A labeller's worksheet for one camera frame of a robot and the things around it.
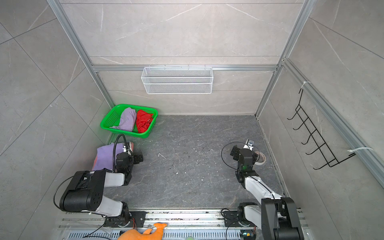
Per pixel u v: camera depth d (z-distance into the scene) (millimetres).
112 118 1114
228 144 1040
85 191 445
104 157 890
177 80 1009
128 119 1102
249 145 740
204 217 749
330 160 581
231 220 730
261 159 940
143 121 1038
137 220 733
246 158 649
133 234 645
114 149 686
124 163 703
